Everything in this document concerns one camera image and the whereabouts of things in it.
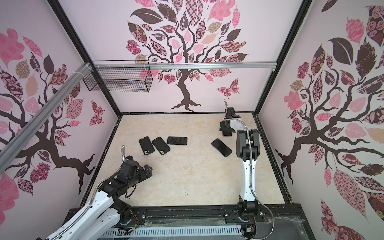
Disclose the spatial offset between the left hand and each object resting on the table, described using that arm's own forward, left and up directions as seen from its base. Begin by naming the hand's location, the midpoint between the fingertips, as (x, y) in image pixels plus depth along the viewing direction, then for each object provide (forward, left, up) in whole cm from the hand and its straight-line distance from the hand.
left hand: (146, 173), depth 82 cm
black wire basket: (+76, +36, +11) cm, 84 cm away
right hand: (+39, -52, -4) cm, 65 cm away
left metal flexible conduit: (-18, +8, +25) cm, 32 cm away
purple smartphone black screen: (+32, -51, -4) cm, 60 cm away
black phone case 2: (+22, -4, -6) cm, 23 cm away
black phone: (+21, -46, -6) cm, 51 cm away
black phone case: (+22, +6, -6) cm, 24 cm away
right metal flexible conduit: (-6, -52, +20) cm, 56 cm away
